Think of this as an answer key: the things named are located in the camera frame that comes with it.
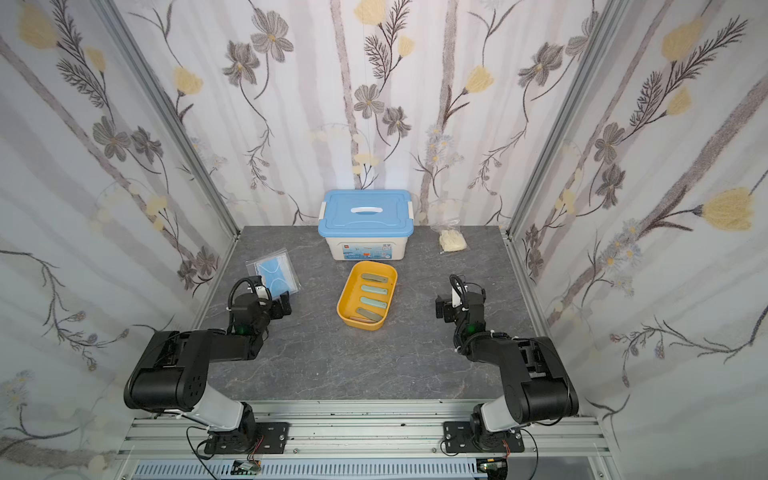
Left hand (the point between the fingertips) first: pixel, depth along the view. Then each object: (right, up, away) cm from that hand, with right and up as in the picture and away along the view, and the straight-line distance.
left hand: (274, 290), depth 95 cm
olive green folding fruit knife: (+32, +4, +10) cm, 34 cm away
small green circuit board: (+4, -40, -24) cm, 47 cm away
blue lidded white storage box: (+29, +22, +5) cm, 37 cm away
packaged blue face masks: (-4, +5, +13) cm, 14 cm away
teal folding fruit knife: (+32, 0, +7) cm, 33 cm away
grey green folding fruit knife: (+31, -8, +1) cm, 32 cm away
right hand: (+60, 0, -2) cm, 60 cm away
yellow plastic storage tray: (+30, -2, +7) cm, 30 cm away
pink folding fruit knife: (+29, -9, -2) cm, 31 cm away
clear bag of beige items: (+60, +28, +27) cm, 72 cm away
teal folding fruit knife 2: (+32, -4, +4) cm, 33 cm away
